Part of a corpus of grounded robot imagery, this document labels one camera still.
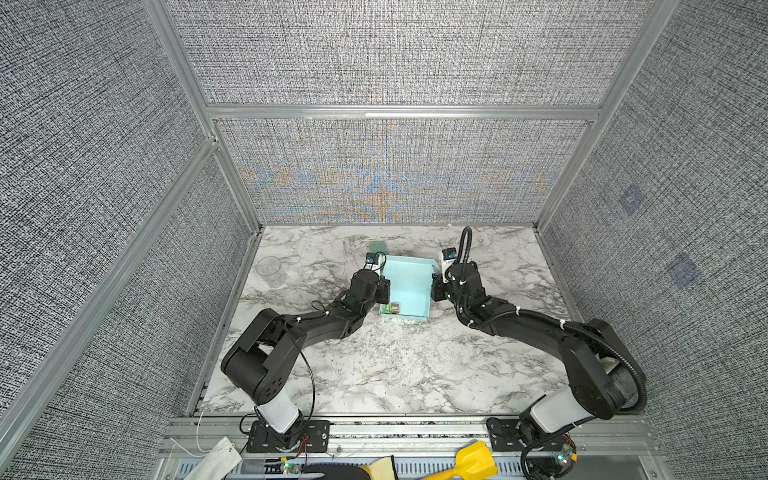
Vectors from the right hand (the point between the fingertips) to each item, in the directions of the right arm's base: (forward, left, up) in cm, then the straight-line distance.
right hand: (433, 273), depth 90 cm
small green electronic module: (-7, +12, -9) cm, 16 cm away
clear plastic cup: (+9, +55, -8) cm, 56 cm away
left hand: (0, +14, -2) cm, 15 cm away
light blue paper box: (-1, +7, -4) cm, 8 cm away
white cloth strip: (-46, +53, -10) cm, 71 cm away
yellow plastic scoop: (-45, -6, -13) cm, 47 cm away
